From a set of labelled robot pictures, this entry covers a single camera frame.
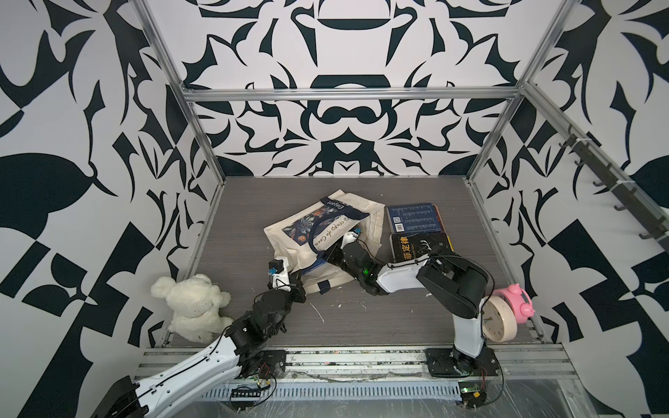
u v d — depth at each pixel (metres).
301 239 0.84
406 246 0.94
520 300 0.76
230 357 0.56
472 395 0.71
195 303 0.66
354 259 0.70
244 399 0.71
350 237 0.83
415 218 1.02
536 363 0.76
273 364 0.74
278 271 0.67
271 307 0.59
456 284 0.50
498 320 0.72
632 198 0.55
